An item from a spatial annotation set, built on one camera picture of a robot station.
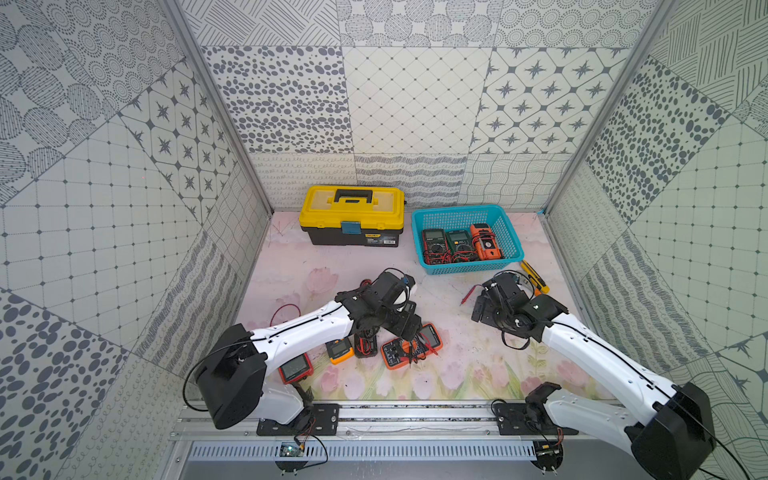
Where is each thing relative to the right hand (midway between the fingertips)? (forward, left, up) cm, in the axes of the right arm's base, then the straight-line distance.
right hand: (492, 318), depth 81 cm
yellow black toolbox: (+33, +42, +7) cm, 53 cm away
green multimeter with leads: (+32, +4, -7) cm, 33 cm away
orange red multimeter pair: (-7, +26, -6) cm, 28 cm away
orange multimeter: (+33, -5, -6) cm, 33 cm away
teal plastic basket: (+50, +1, -11) cm, 51 cm away
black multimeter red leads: (-6, +35, -7) cm, 37 cm away
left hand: (0, +22, +2) cm, 22 cm away
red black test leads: (+8, +64, -9) cm, 65 cm away
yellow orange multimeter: (-7, +43, -7) cm, 44 cm away
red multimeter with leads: (+29, +13, -5) cm, 33 cm away
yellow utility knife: (+20, -21, -9) cm, 30 cm away
